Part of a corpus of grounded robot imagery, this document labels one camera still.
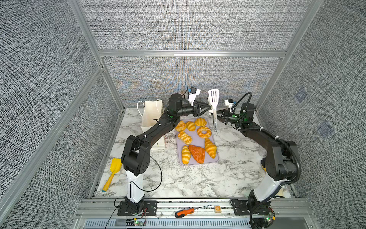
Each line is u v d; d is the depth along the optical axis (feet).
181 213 2.30
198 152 2.94
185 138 3.18
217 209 2.39
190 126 3.38
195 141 3.21
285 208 2.45
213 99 2.45
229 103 2.68
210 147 3.03
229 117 2.54
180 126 3.36
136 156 1.64
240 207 2.40
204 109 2.49
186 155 2.95
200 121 3.48
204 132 3.39
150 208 2.41
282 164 1.58
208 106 2.45
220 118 2.60
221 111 2.64
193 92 2.29
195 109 2.28
